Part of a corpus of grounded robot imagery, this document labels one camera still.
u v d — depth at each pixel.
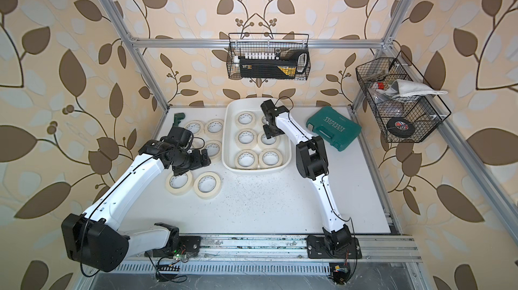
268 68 0.84
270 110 0.80
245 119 1.15
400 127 0.72
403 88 0.63
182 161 0.65
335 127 1.05
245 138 1.05
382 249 0.76
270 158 0.99
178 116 1.16
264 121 1.11
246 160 0.98
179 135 0.63
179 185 0.90
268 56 0.83
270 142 1.02
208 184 0.91
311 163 0.63
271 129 0.90
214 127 1.11
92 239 0.39
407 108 0.73
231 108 1.12
